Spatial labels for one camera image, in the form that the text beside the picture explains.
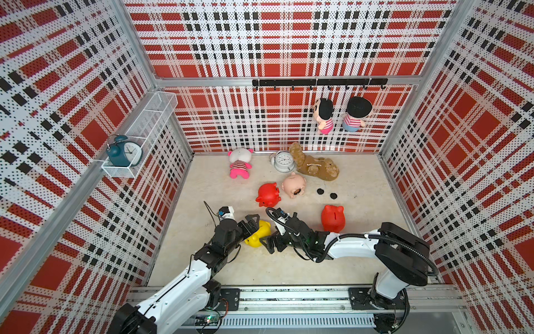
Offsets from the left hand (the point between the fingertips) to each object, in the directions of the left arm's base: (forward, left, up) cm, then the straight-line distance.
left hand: (257, 220), depth 84 cm
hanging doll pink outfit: (+43, -30, +22) cm, 57 cm away
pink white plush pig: (+32, +11, -3) cm, 34 cm away
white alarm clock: (+38, -11, -6) cm, 40 cm away
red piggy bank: (+13, -4, -2) cm, 14 cm away
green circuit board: (-33, +15, -7) cm, 37 cm away
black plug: (+18, -37, -10) cm, 42 cm away
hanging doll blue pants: (+44, -45, +23) cm, 67 cm away
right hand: (-5, -6, -2) cm, 8 cm away
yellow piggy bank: (-4, -4, -1) cm, 6 cm away
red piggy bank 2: (+1, -32, 0) cm, 32 cm away
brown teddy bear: (+29, -29, -1) cm, 41 cm away
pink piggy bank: (+18, -16, -1) cm, 24 cm away
